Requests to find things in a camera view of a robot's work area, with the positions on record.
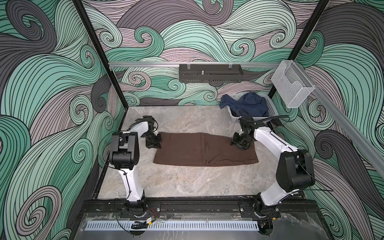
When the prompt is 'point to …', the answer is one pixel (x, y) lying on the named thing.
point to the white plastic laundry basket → (272, 110)
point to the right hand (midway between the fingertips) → (233, 144)
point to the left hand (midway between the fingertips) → (160, 145)
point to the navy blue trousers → (252, 101)
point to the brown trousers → (201, 148)
